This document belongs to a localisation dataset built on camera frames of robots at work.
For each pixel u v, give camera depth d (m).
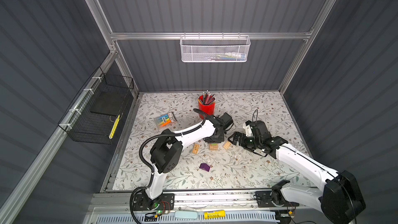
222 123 0.66
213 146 0.89
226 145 0.91
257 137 0.64
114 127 0.69
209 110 1.00
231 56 0.91
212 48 1.24
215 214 0.69
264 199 0.73
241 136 0.74
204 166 0.83
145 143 0.47
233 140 0.75
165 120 1.02
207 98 0.99
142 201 0.72
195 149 0.90
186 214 0.68
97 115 0.73
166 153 0.51
